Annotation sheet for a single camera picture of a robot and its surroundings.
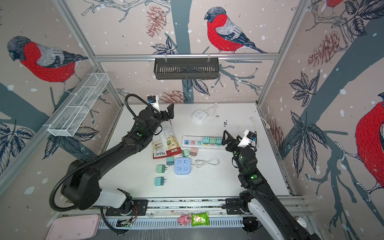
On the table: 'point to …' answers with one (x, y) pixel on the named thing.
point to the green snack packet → (200, 219)
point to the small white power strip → (199, 115)
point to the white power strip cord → (267, 126)
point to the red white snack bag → (166, 143)
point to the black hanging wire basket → (186, 68)
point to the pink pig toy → (183, 219)
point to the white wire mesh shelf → (68, 121)
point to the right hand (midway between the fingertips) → (227, 134)
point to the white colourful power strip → (196, 141)
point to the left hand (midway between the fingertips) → (165, 102)
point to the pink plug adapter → (193, 151)
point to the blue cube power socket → (182, 166)
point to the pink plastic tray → (83, 227)
